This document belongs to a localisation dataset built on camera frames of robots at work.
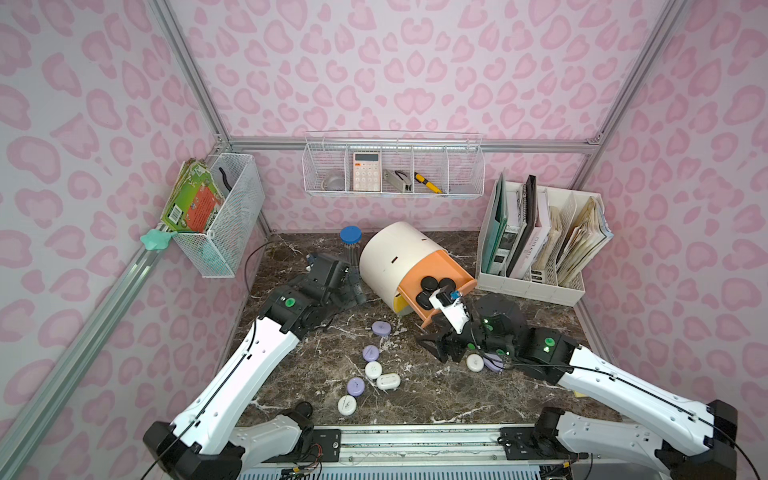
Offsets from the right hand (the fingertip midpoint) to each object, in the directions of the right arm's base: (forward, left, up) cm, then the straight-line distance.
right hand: (425, 330), depth 67 cm
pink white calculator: (+51, +17, +7) cm, 54 cm away
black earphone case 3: (-12, +31, -23) cm, 40 cm away
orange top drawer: (+24, -6, -7) cm, 26 cm away
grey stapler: (+51, +7, +3) cm, 52 cm away
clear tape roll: (+48, +28, +4) cm, 56 cm away
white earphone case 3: (-11, +20, -22) cm, 31 cm away
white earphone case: (-1, +14, -22) cm, 26 cm away
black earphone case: (+17, -2, -5) cm, 18 cm away
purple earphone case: (+11, +12, -23) cm, 28 cm away
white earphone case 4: (+2, -16, -25) cm, 30 cm away
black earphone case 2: (+17, -7, -6) cm, 19 cm away
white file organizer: (+31, -34, -4) cm, 46 cm away
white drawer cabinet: (+26, +10, -5) cm, 29 cm away
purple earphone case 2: (+4, +15, -22) cm, 27 cm away
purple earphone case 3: (-6, +18, -21) cm, 29 cm away
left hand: (+10, +19, +1) cm, 21 cm away
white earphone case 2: (-5, +9, -22) cm, 24 cm away
